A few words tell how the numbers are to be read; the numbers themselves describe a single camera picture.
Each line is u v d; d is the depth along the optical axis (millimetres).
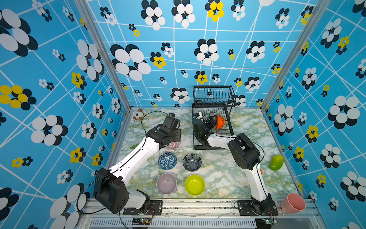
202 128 791
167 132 597
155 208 737
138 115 1120
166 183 808
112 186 393
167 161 893
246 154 561
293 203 674
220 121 1019
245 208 733
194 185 800
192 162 887
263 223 705
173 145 966
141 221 720
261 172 825
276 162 849
